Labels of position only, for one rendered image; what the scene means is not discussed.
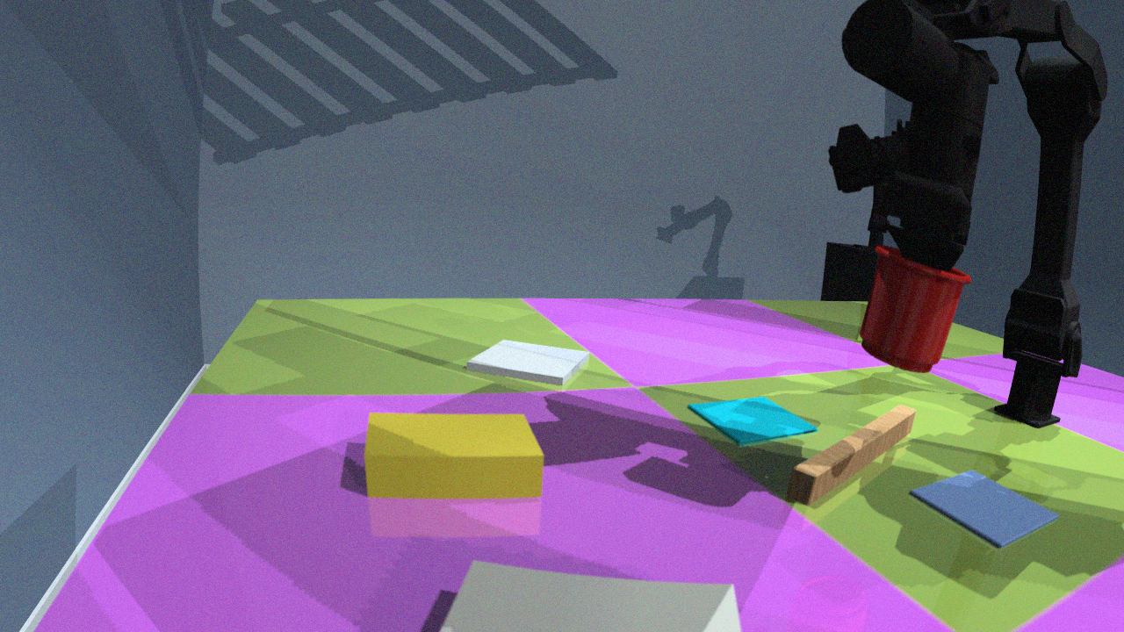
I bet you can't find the red cup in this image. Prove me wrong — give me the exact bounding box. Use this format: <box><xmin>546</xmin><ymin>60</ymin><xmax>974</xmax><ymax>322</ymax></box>
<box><xmin>860</xmin><ymin>245</ymin><xmax>971</xmax><ymax>373</ymax></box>

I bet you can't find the long wooden beam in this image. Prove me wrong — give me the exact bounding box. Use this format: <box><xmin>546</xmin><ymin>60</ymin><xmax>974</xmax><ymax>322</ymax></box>
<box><xmin>786</xmin><ymin>405</ymin><xmax>916</xmax><ymax>506</ymax></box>

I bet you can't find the yellow rectangular block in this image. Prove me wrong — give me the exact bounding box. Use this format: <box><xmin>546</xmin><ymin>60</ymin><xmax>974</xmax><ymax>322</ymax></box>
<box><xmin>364</xmin><ymin>413</ymin><xmax>544</xmax><ymax>499</ymax></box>

